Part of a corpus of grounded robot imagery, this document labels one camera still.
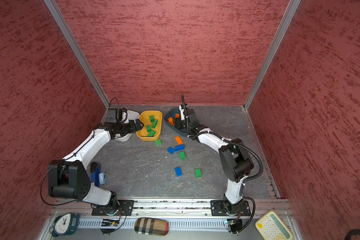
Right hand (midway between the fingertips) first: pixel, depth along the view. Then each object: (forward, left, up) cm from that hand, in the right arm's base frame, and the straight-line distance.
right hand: (176, 121), depth 92 cm
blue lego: (-27, -1, -14) cm, 30 cm away
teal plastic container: (+18, +5, -12) cm, 22 cm away
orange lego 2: (-5, -1, -14) cm, 15 cm away
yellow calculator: (-54, -45, -14) cm, 72 cm away
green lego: (+14, +19, -13) cm, 27 cm away
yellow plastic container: (+13, +24, -11) cm, 30 cm away
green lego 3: (-29, -12, -13) cm, 34 cm away
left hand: (-6, +23, 0) cm, 24 cm away
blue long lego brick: (-11, -2, -13) cm, 18 cm away
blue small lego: (-12, +4, -15) cm, 20 cm away
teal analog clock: (-51, +51, -10) cm, 72 cm away
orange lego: (+17, 0, -14) cm, 22 cm away
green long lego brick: (+9, +16, -12) cm, 22 cm away
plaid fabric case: (-53, +11, -12) cm, 55 cm away
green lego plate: (0, +18, -13) cm, 22 cm away
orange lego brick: (+11, +5, -12) cm, 17 cm away
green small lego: (-17, -4, -14) cm, 22 cm away
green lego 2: (+4, +20, -12) cm, 24 cm away
